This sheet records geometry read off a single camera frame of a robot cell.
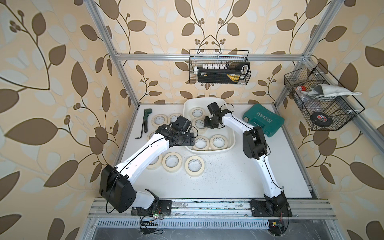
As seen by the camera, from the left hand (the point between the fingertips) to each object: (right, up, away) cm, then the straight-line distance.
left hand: (187, 139), depth 80 cm
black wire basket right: (+69, +17, -6) cm, 71 cm away
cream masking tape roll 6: (+8, -5, +19) cm, 21 cm away
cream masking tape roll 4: (+6, +16, +35) cm, 39 cm away
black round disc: (+66, +11, -8) cm, 68 cm away
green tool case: (+50, +14, +28) cm, 59 cm away
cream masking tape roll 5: (+3, +7, +22) cm, 23 cm away
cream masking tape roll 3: (+6, -20, +4) cm, 21 cm away
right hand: (+12, +7, +26) cm, 29 cm away
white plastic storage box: (0, +23, +33) cm, 41 cm away
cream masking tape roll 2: (-8, -18, +6) cm, 21 cm away
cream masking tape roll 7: (+20, -4, +18) cm, 27 cm away
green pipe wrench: (-34, +17, +35) cm, 52 cm away
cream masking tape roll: (-18, -16, +7) cm, 25 cm away
